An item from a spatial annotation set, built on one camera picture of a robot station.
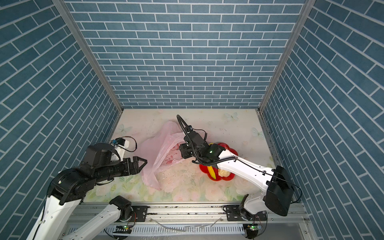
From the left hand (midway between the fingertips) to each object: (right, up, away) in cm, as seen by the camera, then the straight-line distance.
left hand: (142, 162), depth 64 cm
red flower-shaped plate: (+28, -10, +23) cm, 38 cm away
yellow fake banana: (+32, -11, +21) cm, 39 cm away
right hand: (+15, +5, +13) cm, 21 cm away
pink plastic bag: (+4, +3, +15) cm, 16 cm away
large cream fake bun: (+38, -11, +19) cm, 44 cm away
